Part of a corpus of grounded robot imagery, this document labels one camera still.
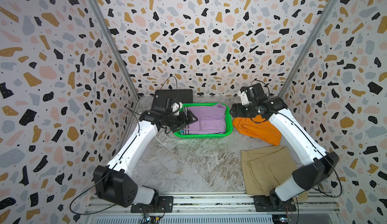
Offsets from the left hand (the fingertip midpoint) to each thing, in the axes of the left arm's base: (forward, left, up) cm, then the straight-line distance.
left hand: (192, 120), depth 76 cm
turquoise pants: (+5, +8, -19) cm, 21 cm away
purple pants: (+17, -11, -22) cm, 30 cm away
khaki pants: (-17, -40, -23) cm, 49 cm away
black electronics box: (+41, +9, -23) cm, 48 cm away
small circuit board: (-38, +20, -26) cm, 50 cm away
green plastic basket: (+11, -22, -18) cm, 31 cm away
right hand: (+5, -22, +1) cm, 22 cm away
